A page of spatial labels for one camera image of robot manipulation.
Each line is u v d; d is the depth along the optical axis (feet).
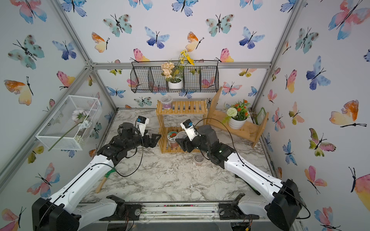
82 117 2.44
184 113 2.70
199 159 2.84
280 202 1.25
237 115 2.96
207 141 1.84
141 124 2.19
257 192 2.54
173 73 2.83
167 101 2.57
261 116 3.65
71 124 2.42
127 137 1.97
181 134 2.37
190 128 2.01
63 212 1.24
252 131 3.21
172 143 2.99
